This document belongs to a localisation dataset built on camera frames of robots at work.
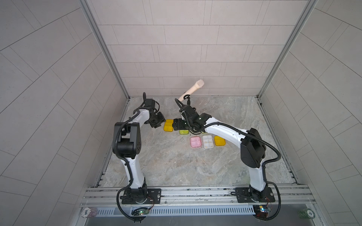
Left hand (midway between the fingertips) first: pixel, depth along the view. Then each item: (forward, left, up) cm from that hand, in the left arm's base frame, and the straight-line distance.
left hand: (165, 119), depth 98 cm
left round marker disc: (-53, +28, +3) cm, 60 cm away
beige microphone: (+8, -22, +26) cm, 35 cm away
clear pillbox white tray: (-15, -29, -3) cm, 33 cm away
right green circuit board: (-52, -52, -3) cm, 73 cm away
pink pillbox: (-16, -21, -3) cm, 26 cm away
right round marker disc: (-53, -69, +4) cm, 87 cm away
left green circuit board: (-53, +5, -1) cm, 53 cm away
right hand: (-10, -9, +8) cm, 15 cm away
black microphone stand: (+7, -15, +16) cm, 23 cm away
